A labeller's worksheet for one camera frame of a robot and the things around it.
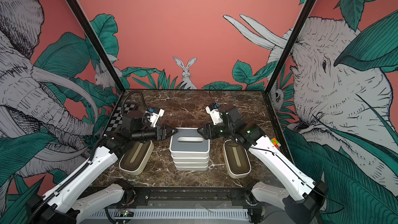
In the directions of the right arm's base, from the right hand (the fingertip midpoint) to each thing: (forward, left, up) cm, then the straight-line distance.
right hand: (201, 127), depth 69 cm
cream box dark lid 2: (-7, -18, -22) cm, 29 cm away
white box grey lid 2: (-11, -1, -10) cm, 15 cm away
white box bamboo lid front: (-11, +2, -26) cm, 28 cm away
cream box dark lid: (-9, +36, -21) cm, 42 cm away
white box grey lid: (-4, +6, -8) cm, 11 cm away
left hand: (-1, +12, -1) cm, 12 cm away
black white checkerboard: (+18, +57, -22) cm, 63 cm away
